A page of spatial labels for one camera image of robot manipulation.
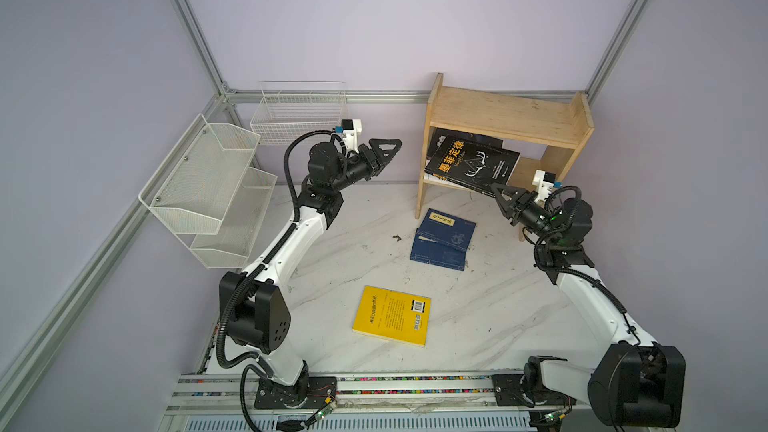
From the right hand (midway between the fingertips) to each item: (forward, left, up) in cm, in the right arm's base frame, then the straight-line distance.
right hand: (489, 188), depth 71 cm
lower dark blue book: (+4, +11, -34) cm, 36 cm away
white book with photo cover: (+7, +12, -3) cm, 15 cm away
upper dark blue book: (+14, +4, -34) cm, 37 cm away
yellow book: (-18, +24, -34) cm, 46 cm away
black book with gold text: (+9, +3, 0) cm, 9 cm away
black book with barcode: (+25, +10, -2) cm, 27 cm away
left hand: (+6, +22, +8) cm, 24 cm away
